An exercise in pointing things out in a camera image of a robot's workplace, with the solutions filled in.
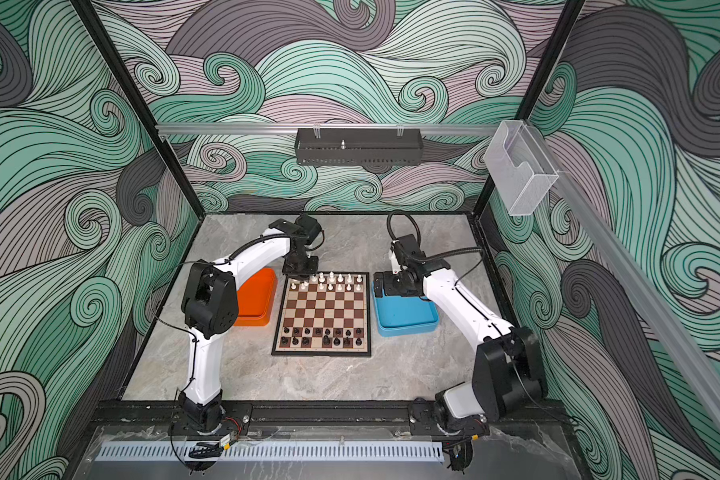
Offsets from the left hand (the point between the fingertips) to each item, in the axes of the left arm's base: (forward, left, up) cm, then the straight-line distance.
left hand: (310, 276), depth 93 cm
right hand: (-6, -25, +5) cm, 26 cm away
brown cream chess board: (-11, -6, -5) cm, 13 cm away
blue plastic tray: (-9, -29, -8) cm, 32 cm away
